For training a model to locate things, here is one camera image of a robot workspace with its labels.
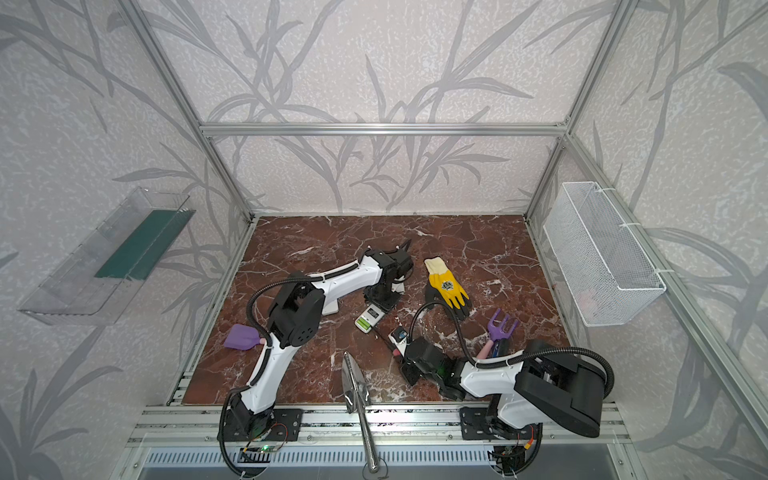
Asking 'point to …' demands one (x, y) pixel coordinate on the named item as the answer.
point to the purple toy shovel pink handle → (243, 337)
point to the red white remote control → (369, 318)
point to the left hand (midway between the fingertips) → (389, 301)
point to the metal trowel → (356, 395)
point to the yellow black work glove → (444, 288)
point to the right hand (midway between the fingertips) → (398, 346)
